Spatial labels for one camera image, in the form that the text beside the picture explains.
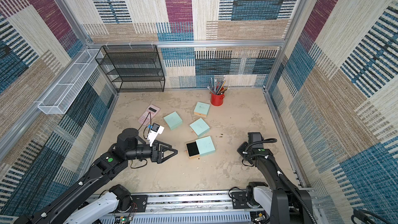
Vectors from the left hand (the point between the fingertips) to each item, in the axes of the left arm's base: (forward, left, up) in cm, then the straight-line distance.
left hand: (174, 150), depth 68 cm
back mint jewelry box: (+37, -12, -18) cm, 43 cm away
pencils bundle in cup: (+50, -23, -11) cm, 56 cm away
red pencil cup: (+43, -23, -16) cm, 52 cm away
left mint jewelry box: (+28, +5, -18) cm, 33 cm away
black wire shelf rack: (+63, +35, -3) cm, 72 cm away
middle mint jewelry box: (+23, -11, -18) cm, 31 cm away
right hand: (+7, -34, -21) cm, 41 cm away
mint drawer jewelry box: (+10, -11, -18) cm, 23 cm away
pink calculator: (+36, +23, -20) cm, 47 cm away
